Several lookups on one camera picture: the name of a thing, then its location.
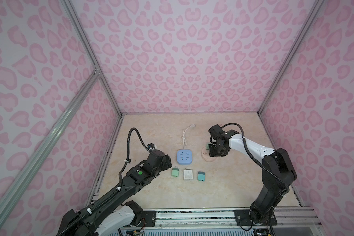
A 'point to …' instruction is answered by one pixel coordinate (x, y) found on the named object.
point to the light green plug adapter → (175, 172)
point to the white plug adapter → (188, 174)
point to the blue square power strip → (184, 157)
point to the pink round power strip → (205, 155)
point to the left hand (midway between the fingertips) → (169, 159)
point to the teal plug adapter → (201, 176)
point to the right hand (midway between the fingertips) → (211, 152)
